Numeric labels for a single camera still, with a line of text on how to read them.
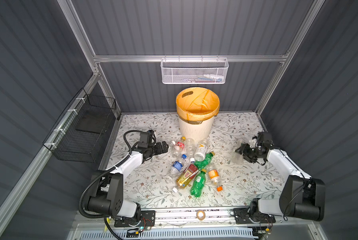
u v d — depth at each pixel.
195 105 1.05
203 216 0.75
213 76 0.91
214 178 0.83
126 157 0.55
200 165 0.88
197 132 0.93
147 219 0.73
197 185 0.79
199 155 0.87
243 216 0.74
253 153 0.74
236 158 0.91
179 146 0.96
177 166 0.87
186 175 0.81
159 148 0.81
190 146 0.99
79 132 0.73
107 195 0.43
